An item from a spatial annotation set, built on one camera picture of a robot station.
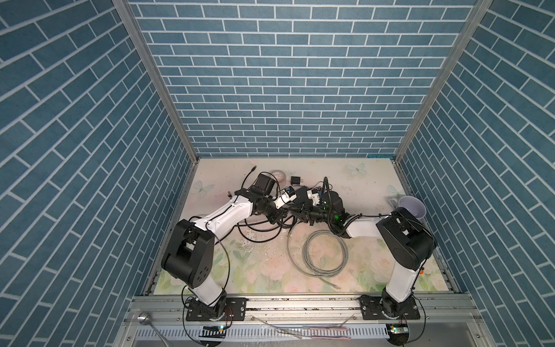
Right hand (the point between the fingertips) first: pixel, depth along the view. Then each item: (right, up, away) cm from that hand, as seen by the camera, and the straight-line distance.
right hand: (288, 207), depth 86 cm
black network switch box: (+6, +3, -2) cm, 6 cm away
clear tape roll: (-4, +13, +25) cm, 29 cm away
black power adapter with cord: (+4, +10, +23) cm, 25 cm away
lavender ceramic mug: (+55, 0, +10) cm, 56 cm away
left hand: (-2, -2, +1) cm, 3 cm away
